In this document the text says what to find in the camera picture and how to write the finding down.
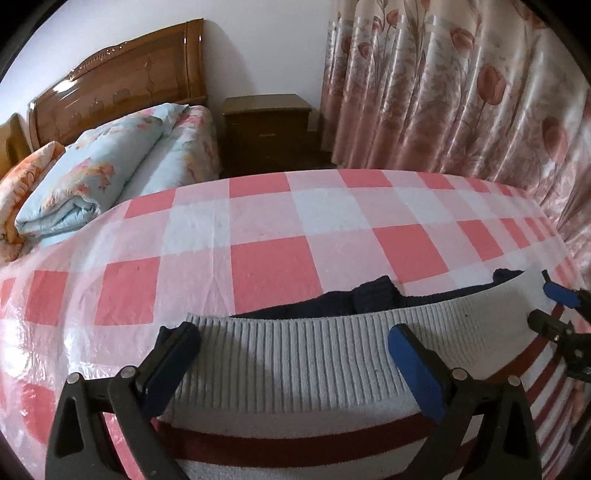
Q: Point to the light blue floral quilt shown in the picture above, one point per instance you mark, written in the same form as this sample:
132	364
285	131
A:
87	179

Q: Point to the orange floral folded quilt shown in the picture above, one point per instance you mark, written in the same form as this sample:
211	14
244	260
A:
17	185

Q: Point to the pink tulip curtain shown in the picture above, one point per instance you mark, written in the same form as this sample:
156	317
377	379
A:
481	89

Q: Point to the light wooden headboard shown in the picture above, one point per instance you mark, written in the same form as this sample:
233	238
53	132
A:
13	144

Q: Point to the red white striped sweater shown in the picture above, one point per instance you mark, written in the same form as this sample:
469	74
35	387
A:
322	399

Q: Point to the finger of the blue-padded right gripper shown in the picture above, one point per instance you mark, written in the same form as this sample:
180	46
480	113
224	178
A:
578	300

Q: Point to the dark carved wooden headboard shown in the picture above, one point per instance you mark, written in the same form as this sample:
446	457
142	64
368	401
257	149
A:
164	66

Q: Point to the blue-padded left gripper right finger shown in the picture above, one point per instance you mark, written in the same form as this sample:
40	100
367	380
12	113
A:
506	446

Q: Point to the pink checkered plastic table cover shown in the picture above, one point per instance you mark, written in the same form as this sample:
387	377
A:
301	245

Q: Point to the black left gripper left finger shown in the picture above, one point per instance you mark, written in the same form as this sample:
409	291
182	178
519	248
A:
80	445

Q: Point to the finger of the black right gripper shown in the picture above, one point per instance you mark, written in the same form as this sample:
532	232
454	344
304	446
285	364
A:
573	347

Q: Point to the dark wooden nightstand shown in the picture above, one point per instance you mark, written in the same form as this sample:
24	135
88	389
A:
269	134

